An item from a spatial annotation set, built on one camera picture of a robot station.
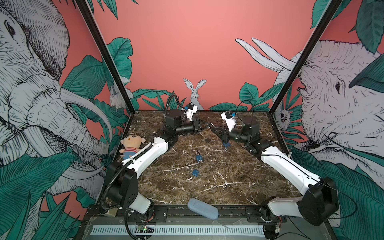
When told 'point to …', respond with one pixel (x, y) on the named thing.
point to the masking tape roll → (112, 212)
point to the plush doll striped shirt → (132, 143)
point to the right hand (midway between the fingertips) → (212, 128)
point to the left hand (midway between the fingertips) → (212, 123)
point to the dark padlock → (207, 140)
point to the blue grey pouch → (205, 209)
